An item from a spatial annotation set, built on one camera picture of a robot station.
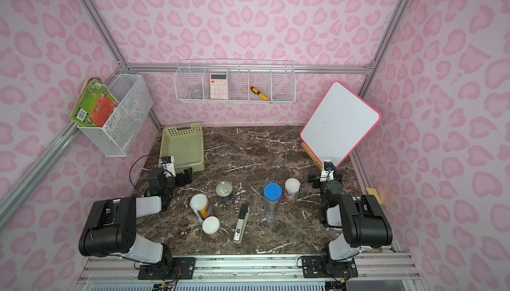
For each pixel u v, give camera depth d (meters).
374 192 0.95
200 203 0.76
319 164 0.97
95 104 0.72
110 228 0.46
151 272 0.67
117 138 0.84
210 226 0.77
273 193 0.72
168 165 0.82
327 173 0.75
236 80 1.02
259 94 0.98
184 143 1.11
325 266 0.66
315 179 0.81
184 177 0.86
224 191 0.88
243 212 0.83
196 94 0.96
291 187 0.82
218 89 0.95
